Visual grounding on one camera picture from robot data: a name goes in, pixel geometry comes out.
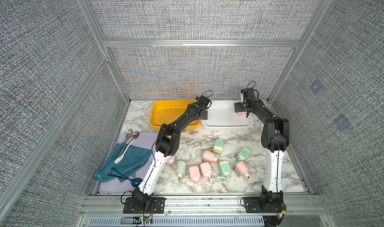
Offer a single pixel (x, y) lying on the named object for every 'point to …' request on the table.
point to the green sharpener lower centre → (225, 169)
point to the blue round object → (135, 182)
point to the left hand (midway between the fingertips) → (200, 113)
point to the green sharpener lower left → (181, 169)
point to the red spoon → (135, 135)
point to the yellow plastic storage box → (163, 112)
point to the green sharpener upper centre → (218, 146)
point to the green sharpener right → (243, 155)
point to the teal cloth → (134, 157)
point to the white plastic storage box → (221, 116)
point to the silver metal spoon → (128, 135)
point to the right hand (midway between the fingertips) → (245, 101)
